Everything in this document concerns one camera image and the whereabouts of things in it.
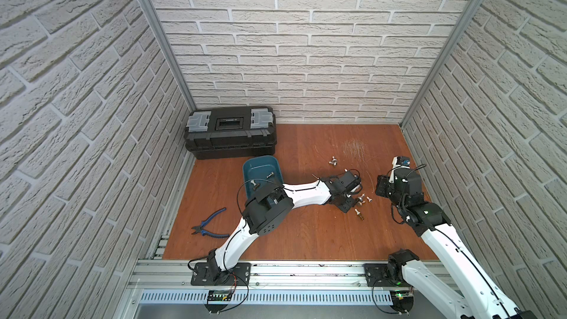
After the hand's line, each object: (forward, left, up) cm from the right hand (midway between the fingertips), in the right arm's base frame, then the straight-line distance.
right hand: (385, 177), depth 78 cm
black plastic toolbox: (+26, +59, +1) cm, 65 cm away
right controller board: (-35, 0, -19) cm, 40 cm away
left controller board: (-31, +61, -19) cm, 71 cm away
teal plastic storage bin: (+15, +48, -16) cm, 53 cm away
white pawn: (0, +1, -18) cm, 18 cm away
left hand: (-2, +9, -16) cm, 19 cm away
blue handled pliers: (-9, +71, -16) cm, 73 cm away
